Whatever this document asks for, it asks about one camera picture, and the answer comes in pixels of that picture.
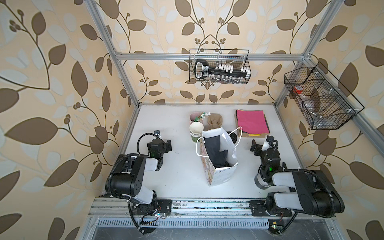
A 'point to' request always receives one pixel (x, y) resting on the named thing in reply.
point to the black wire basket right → (324, 102)
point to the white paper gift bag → (229, 141)
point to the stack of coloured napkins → (253, 122)
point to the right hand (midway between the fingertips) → (262, 142)
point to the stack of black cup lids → (233, 136)
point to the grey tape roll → (260, 183)
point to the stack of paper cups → (195, 129)
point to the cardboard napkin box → (245, 135)
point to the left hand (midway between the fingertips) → (161, 140)
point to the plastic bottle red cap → (298, 89)
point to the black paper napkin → (218, 158)
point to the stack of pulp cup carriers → (214, 121)
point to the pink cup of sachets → (195, 117)
